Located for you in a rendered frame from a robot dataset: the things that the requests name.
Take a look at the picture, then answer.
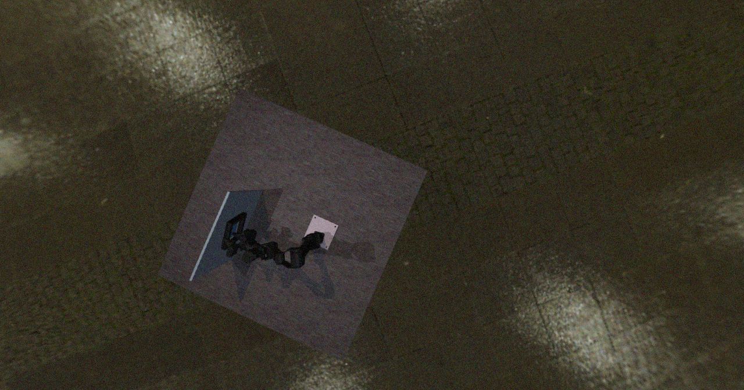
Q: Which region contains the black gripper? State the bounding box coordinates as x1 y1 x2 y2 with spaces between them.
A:
224 229 257 257

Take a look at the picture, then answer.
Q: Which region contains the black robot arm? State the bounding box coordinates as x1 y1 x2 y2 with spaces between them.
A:
240 229 324 269

